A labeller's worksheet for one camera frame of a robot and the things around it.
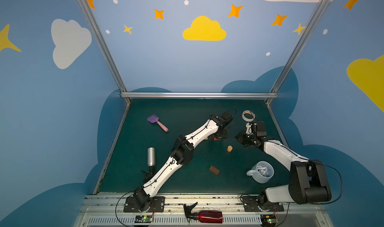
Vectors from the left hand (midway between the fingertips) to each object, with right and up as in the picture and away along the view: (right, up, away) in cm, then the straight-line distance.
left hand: (222, 137), depth 99 cm
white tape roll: (+21, +12, +12) cm, 27 cm away
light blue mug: (+20, -18, -14) cm, 30 cm away
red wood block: (-5, -1, 0) cm, 5 cm away
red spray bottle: (-15, -32, -31) cm, 47 cm away
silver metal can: (-45, -10, -10) cm, 47 cm away
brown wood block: (-7, -17, -14) cm, 23 cm away
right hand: (+7, +3, -7) cm, 11 cm away
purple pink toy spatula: (-49, +12, +9) cm, 51 cm away
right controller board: (+17, -36, -27) cm, 49 cm away
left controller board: (-43, -35, -28) cm, 62 cm away
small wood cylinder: (+3, -6, -6) cm, 9 cm away
